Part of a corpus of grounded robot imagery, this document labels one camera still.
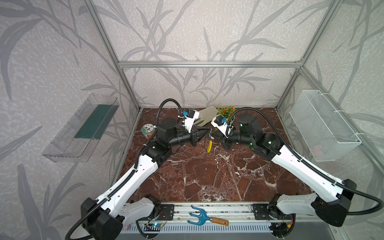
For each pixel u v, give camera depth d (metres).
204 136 0.64
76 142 0.63
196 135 0.57
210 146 0.66
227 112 0.97
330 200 0.40
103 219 0.37
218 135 0.59
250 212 0.75
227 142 0.59
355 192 0.38
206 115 1.19
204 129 0.62
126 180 0.43
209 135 0.64
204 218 0.72
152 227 0.72
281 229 0.72
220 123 0.55
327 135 0.63
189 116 0.57
